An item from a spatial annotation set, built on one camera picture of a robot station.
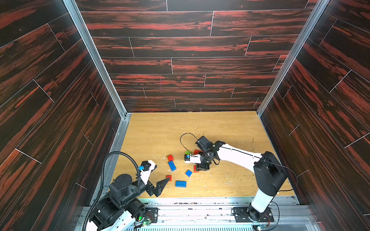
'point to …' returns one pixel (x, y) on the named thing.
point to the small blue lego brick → (189, 173)
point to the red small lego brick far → (170, 158)
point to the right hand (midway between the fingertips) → (199, 161)
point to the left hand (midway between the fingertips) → (162, 173)
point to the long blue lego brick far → (172, 165)
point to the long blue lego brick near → (181, 184)
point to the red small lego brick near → (170, 177)
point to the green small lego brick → (187, 153)
